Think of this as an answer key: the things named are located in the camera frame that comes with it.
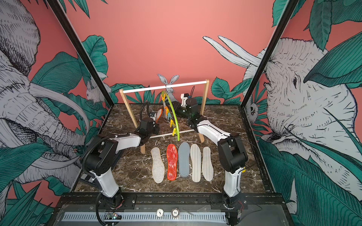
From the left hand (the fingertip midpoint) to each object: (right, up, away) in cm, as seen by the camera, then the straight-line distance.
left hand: (157, 121), depth 98 cm
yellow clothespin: (+12, 0, -21) cm, 25 cm away
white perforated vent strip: (-1, -48, -28) cm, 55 cm away
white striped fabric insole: (+27, -21, -5) cm, 34 cm away
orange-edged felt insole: (+11, -22, -7) cm, 26 cm away
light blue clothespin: (+10, +4, -16) cm, 20 cm away
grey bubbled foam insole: (+19, -21, -5) cm, 29 cm away
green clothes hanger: (+15, +5, -29) cm, 33 cm away
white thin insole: (+34, -30, -12) cm, 46 cm away
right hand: (+9, +11, -16) cm, 21 cm away
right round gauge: (+15, -43, -32) cm, 55 cm away
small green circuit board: (-17, -47, -28) cm, 57 cm away
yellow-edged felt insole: (+3, -29, -12) cm, 31 cm away
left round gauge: (+7, -47, -27) cm, 54 cm away
